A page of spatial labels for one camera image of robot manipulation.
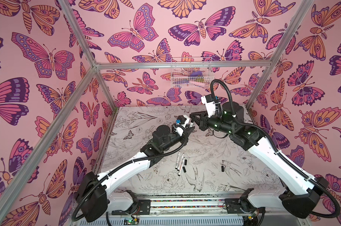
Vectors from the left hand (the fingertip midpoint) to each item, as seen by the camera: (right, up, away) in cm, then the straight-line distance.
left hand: (194, 124), depth 67 cm
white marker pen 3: (-5, -27, +20) cm, 34 cm away
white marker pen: (-2, 0, -1) cm, 2 cm away
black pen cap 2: (-2, -25, +23) cm, 34 cm away
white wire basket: (+2, +30, +25) cm, 40 cm away
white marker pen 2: (-6, -26, +20) cm, 33 cm away
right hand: (-2, +5, -2) cm, 6 cm away
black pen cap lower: (-4, -29, +20) cm, 35 cm away
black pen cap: (+20, -28, +19) cm, 39 cm away
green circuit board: (-33, -50, +5) cm, 60 cm away
